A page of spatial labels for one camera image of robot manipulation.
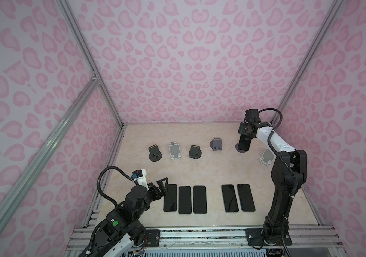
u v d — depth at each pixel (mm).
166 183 699
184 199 840
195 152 1019
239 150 1025
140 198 520
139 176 641
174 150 1003
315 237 739
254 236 729
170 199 839
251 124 745
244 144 978
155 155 977
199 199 843
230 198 839
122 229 501
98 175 509
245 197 857
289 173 533
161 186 652
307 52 844
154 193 638
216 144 1070
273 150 524
